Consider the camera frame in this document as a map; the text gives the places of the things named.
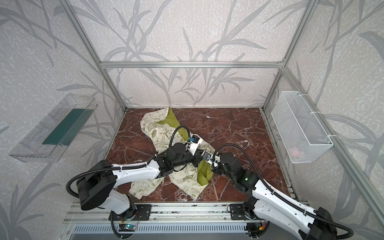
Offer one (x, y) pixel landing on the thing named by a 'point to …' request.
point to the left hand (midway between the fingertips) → (210, 150)
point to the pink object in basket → (295, 153)
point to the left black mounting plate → (139, 212)
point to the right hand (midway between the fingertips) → (213, 149)
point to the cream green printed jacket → (163, 130)
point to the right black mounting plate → (237, 212)
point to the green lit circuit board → (130, 227)
